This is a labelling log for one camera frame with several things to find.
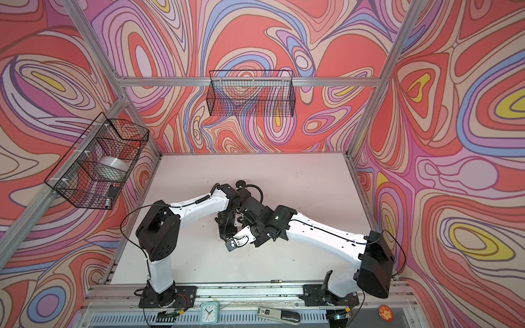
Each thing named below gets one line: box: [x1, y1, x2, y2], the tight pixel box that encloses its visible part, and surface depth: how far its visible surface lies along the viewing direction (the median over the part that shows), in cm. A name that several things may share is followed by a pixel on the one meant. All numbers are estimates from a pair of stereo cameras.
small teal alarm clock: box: [200, 297, 220, 325], surface depth 70 cm
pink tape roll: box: [234, 179, 247, 190], surface depth 103 cm
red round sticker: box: [378, 304, 395, 323], surface depth 72 cm
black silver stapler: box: [257, 306, 301, 326], surface depth 69 cm
